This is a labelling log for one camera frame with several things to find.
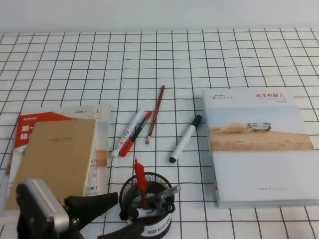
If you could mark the tan classic note notebook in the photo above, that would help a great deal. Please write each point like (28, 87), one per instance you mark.
(59, 153)

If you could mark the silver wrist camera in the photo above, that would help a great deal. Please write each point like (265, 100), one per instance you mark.
(33, 196)

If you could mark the dark red pencil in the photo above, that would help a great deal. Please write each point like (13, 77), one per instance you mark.
(155, 115)

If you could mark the large white AgileX book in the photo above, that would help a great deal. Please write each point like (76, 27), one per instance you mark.
(261, 152)

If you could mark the red and black pen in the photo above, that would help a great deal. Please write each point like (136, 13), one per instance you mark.
(132, 139)

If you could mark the black capped marker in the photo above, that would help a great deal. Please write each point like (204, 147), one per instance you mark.
(138, 213)

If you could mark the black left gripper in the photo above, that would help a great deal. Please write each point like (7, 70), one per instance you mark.
(84, 209)

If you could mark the white bottom booklet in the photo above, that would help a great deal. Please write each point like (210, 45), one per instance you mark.
(96, 183)

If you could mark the red pen in holder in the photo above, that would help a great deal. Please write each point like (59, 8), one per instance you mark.
(141, 179)

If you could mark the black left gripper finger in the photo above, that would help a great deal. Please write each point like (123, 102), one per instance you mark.
(131, 231)

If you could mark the white marker black cap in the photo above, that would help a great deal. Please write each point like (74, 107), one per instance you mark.
(184, 140)

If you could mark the white paint marker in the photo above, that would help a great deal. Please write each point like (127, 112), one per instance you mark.
(127, 133)

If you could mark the clear pen in holder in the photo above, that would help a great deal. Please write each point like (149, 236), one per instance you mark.
(159, 199)

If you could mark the black mesh pen holder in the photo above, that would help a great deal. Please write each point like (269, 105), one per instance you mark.
(130, 197)

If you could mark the red and white book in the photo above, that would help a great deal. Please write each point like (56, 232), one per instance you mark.
(25, 126)

